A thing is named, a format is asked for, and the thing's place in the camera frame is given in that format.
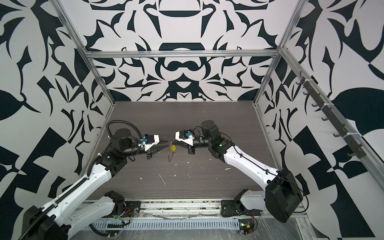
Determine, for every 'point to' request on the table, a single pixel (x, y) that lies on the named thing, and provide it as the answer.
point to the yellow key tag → (173, 148)
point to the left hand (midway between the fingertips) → (167, 138)
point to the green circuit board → (246, 226)
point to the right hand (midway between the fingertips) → (175, 141)
